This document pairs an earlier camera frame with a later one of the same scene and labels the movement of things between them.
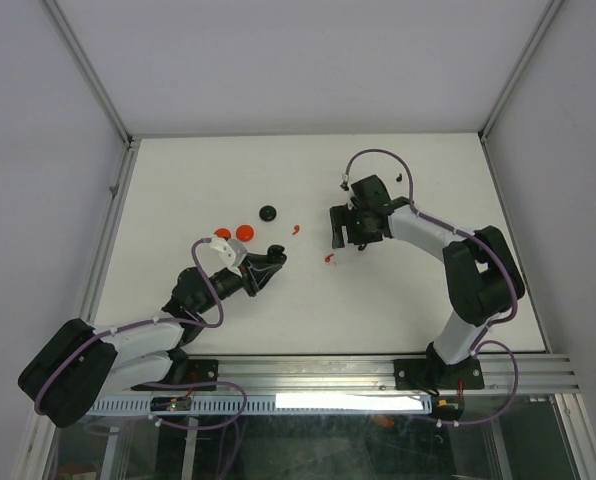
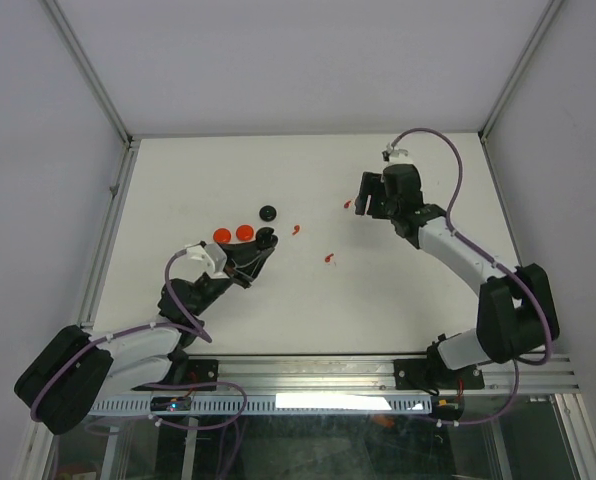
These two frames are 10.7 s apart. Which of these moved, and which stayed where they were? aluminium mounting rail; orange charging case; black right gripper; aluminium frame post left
Moved: black right gripper
Stayed: aluminium mounting rail; aluminium frame post left; orange charging case
